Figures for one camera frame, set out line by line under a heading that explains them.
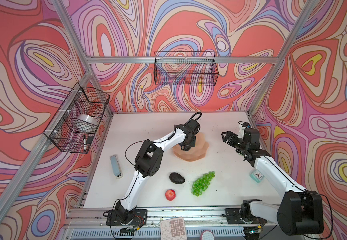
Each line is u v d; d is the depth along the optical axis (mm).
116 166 856
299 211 400
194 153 955
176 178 822
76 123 702
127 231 717
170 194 767
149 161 574
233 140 750
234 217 731
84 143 719
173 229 690
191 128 779
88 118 736
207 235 650
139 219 721
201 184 803
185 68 960
